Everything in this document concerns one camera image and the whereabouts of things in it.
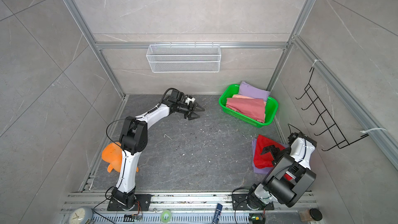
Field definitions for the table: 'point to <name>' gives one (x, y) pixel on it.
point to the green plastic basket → (271, 107)
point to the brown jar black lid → (310, 214)
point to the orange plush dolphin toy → (112, 154)
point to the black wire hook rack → (332, 132)
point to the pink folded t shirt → (250, 107)
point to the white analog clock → (80, 215)
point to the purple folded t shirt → (264, 170)
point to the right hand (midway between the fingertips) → (266, 159)
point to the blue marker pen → (217, 213)
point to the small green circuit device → (253, 216)
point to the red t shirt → (266, 160)
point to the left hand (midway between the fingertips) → (203, 111)
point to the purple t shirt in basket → (246, 89)
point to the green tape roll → (166, 216)
